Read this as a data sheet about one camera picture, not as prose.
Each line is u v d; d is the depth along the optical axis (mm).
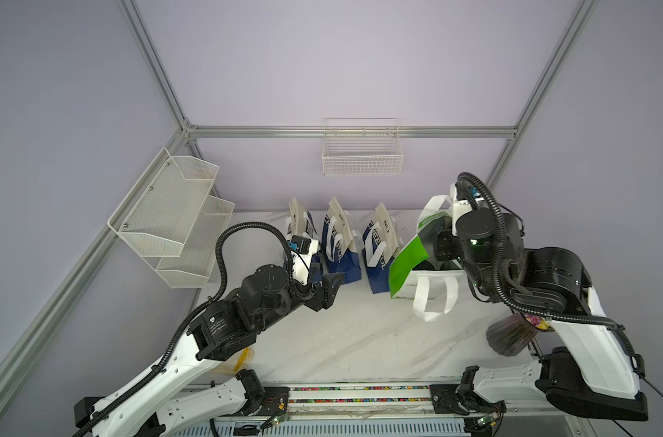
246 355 805
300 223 905
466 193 390
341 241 835
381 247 813
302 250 492
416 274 529
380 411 732
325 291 518
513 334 749
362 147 956
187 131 910
